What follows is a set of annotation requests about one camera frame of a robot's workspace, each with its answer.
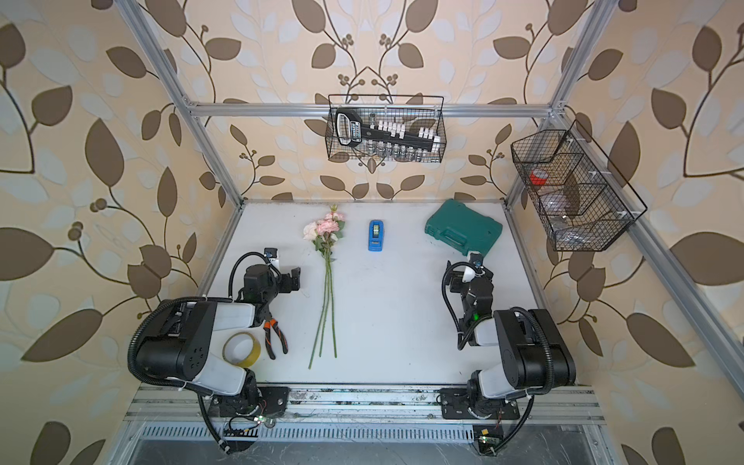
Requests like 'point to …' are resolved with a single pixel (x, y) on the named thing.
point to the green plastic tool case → (465, 229)
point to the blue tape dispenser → (376, 235)
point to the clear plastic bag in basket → (558, 211)
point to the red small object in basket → (539, 176)
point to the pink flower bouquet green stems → (324, 232)
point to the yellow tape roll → (253, 356)
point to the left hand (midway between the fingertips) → (279, 266)
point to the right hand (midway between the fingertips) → (465, 264)
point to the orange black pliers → (267, 326)
